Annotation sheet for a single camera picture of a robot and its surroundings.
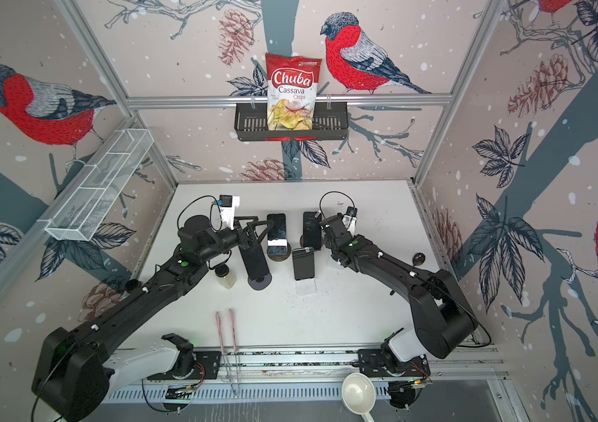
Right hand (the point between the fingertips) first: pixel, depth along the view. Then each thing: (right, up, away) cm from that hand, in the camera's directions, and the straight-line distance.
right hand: (336, 238), depth 89 cm
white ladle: (+4, -39, -21) cm, 45 cm away
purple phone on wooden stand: (-9, +2, +6) cm, 11 cm away
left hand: (-23, +7, -18) cm, 30 cm away
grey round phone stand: (-27, -16, +1) cm, 31 cm away
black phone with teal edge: (-11, -6, -8) cm, 15 cm away
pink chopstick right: (-35, -24, -7) cm, 43 cm away
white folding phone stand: (-11, -16, -2) cm, 20 cm away
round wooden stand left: (-20, -8, +6) cm, 22 cm away
